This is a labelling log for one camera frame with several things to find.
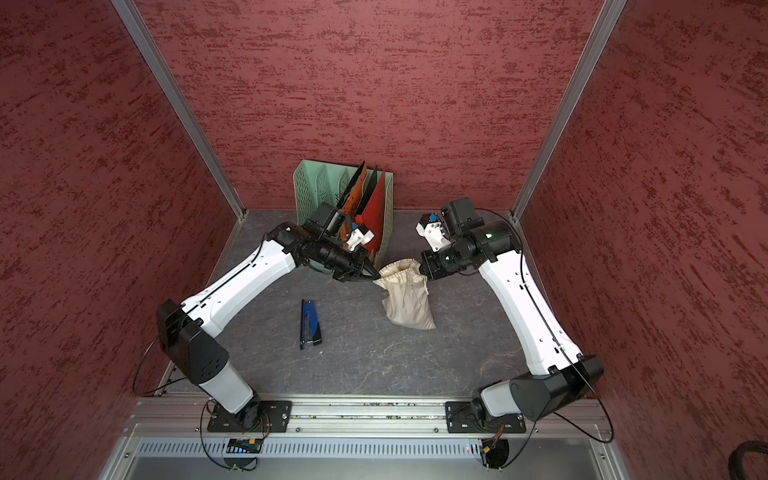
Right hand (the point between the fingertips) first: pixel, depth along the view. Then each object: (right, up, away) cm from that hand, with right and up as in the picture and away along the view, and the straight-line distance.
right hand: (424, 274), depth 71 cm
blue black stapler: (-33, -17, +17) cm, 41 cm away
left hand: (-12, -2, 0) cm, 12 cm away
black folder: (-20, +24, +14) cm, 35 cm away
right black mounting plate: (+11, -32, -5) cm, 34 cm away
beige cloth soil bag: (-5, -7, +3) cm, 9 cm away
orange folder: (-20, +18, +10) cm, 29 cm away
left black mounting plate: (-40, -36, +2) cm, 54 cm away
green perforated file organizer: (-35, +29, +35) cm, 58 cm away
